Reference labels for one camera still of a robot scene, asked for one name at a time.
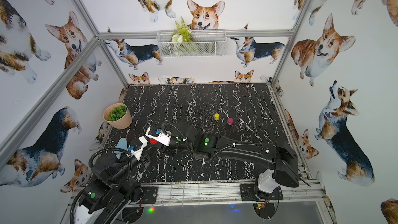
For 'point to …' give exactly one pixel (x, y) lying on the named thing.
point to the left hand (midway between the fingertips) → (158, 139)
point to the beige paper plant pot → (124, 122)
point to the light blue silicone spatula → (122, 144)
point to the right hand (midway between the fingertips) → (151, 141)
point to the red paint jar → (153, 141)
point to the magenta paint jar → (230, 121)
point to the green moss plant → (117, 112)
